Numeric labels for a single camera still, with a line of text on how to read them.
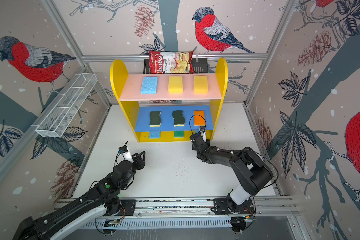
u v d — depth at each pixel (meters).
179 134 0.99
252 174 0.45
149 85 0.73
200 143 0.72
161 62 0.88
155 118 0.91
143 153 0.79
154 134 1.00
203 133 0.81
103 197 0.56
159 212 0.73
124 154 0.69
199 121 0.90
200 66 0.95
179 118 0.93
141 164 0.73
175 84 0.70
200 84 0.71
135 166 0.73
